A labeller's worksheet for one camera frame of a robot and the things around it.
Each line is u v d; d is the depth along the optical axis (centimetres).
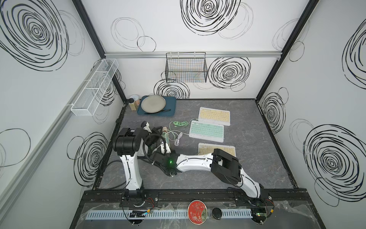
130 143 56
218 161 55
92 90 71
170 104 120
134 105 109
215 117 108
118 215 69
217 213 62
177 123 102
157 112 111
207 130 102
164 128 99
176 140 91
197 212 67
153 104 117
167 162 67
